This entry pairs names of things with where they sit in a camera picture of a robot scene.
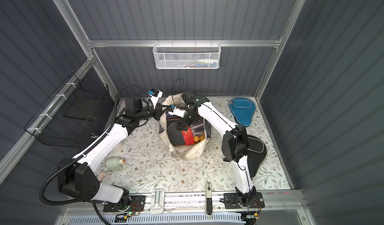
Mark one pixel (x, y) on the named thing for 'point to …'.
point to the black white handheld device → (208, 199)
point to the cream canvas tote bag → (185, 152)
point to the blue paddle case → (243, 108)
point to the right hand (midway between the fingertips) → (183, 122)
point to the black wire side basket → (72, 116)
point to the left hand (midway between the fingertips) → (170, 107)
